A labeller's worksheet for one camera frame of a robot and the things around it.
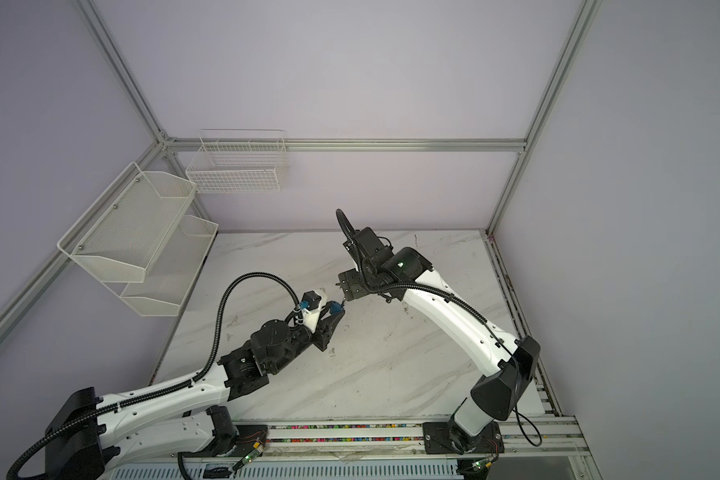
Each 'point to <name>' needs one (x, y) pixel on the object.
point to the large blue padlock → (336, 308)
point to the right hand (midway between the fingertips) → (355, 278)
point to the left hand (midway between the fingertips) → (336, 308)
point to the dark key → (344, 298)
